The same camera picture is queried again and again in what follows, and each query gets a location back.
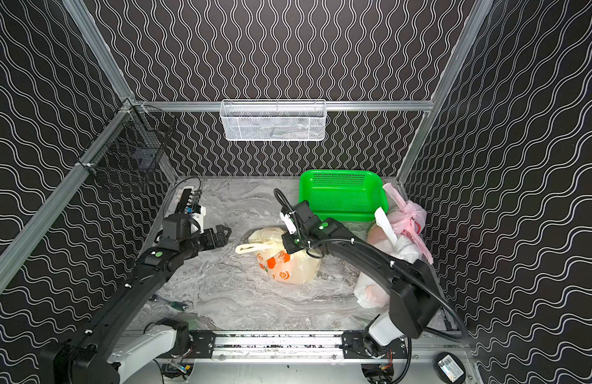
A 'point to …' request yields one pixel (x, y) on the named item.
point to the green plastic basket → (352, 195)
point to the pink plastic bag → (409, 218)
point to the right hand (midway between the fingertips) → (287, 240)
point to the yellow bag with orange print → (274, 259)
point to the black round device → (449, 368)
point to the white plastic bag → (370, 291)
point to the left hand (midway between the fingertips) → (226, 230)
